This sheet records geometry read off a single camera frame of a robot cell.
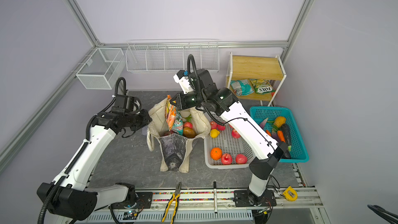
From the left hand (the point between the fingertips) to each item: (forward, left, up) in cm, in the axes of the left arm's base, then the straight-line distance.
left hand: (152, 120), depth 76 cm
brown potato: (0, -17, -14) cm, 22 cm away
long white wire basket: (+45, -2, +8) cm, 45 cm away
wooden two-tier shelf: (+34, -62, -6) cm, 72 cm away
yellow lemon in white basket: (0, -31, -17) cm, 36 cm away
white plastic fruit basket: (-7, -37, -23) cm, 44 cm away
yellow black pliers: (-29, -10, -22) cm, 38 cm away
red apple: (+7, -16, -16) cm, 24 cm away
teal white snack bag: (+25, -51, -4) cm, 57 cm away
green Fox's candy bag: (+24, -64, -4) cm, 68 cm away
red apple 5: (-1, -44, -18) cm, 48 cm away
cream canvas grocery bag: (-12, -10, -9) cm, 18 cm away
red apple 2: (-15, -36, -17) cm, 43 cm away
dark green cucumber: (-2, -74, -18) cm, 77 cm away
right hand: (-2, -12, +15) cm, 19 cm away
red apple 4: (+4, -36, -18) cm, 41 cm away
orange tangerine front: (-12, -31, -17) cm, 38 cm away
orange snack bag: (-5, -11, +13) cm, 18 cm away
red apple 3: (-16, -44, -17) cm, 50 cm away
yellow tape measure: (-33, -65, -21) cm, 76 cm away
